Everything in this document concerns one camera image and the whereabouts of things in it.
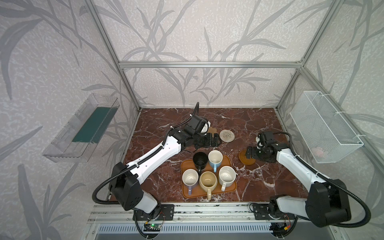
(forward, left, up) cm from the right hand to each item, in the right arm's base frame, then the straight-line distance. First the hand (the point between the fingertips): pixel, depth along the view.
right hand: (253, 150), depth 88 cm
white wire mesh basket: (-9, -22, +28) cm, 37 cm away
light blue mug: (-3, +23, -4) cm, 23 cm away
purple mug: (-15, +37, -6) cm, 40 cm away
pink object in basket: (-8, -27, +13) cm, 31 cm away
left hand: (-2, +22, +15) cm, 27 cm away
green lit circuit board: (-37, +55, -7) cm, 66 cm away
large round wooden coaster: (-3, +5, -6) cm, 9 cm away
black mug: (-4, +32, -3) cm, 32 cm away
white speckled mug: (-13, +16, -6) cm, 22 cm away
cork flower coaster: (+20, +23, -7) cm, 31 cm away
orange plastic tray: (-21, +33, -6) cm, 40 cm away
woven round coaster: (+16, +13, -8) cm, 22 cm away
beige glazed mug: (-16, +27, -7) cm, 32 cm away
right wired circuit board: (-38, -6, -7) cm, 39 cm away
